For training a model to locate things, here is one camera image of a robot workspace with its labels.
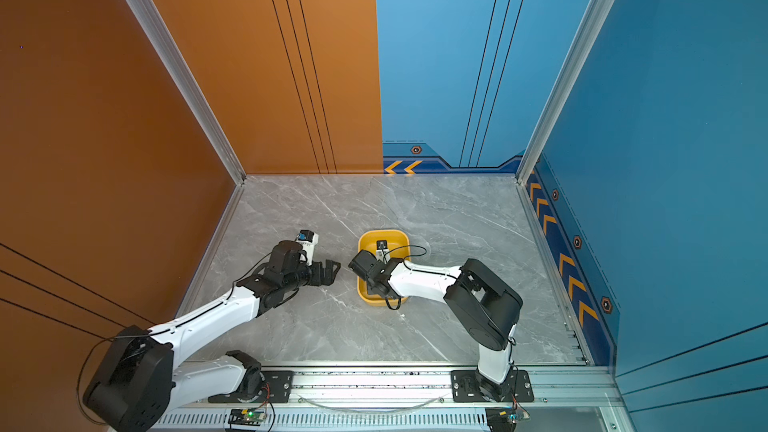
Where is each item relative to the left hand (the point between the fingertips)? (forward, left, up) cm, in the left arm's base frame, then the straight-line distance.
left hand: (329, 261), depth 87 cm
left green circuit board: (-37, +16, -10) cm, 41 cm away
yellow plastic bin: (0, -21, +7) cm, 22 cm away
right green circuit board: (-36, -45, -8) cm, 59 cm away
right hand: (-3, -14, -7) cm, 16 cm away
